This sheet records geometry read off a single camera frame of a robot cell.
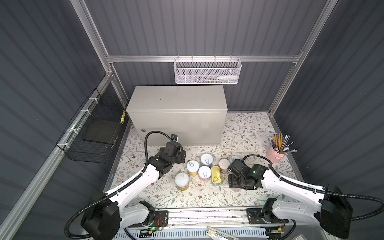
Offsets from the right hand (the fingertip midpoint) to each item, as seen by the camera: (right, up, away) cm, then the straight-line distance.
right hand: (235, 184), depth 81 cm
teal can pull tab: (-15, +12, +7) cm, 21 cm away
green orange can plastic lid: (-29, +3, -3) cm, 30 cm away
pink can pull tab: (-17, +6, +1) cm, 18 cm away
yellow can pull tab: (-24, +8, +5) cm, 26 cm away
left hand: (-33, +18, +3) cm, 38 cm away
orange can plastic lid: (-6, +11, +3) cm, 13 cm away
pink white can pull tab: (+1, -3, -1) cm, 3 cm away
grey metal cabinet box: (-21, +41, +25) cm, 52 cm away
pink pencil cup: (+25, +14, +6) cm, 29 cm away
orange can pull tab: (0, +13, +7) cm, 15 cm away
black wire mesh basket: (-71, +32, -7) cm, 78 cm away
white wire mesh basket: (-12, +79, +42) cm, 90 cm away
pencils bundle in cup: (+30, +20, +7) cm, 37 cm away
